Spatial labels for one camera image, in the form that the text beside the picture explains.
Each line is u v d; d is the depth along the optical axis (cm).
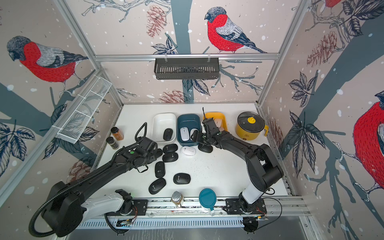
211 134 70
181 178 82
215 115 111
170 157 90
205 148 93
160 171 83
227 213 72
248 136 93
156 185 79
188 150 93
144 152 65
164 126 105
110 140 88
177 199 67
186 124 107
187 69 106
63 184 43
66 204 39
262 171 45
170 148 94
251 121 92
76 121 82
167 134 100
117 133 95
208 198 71
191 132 100
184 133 100
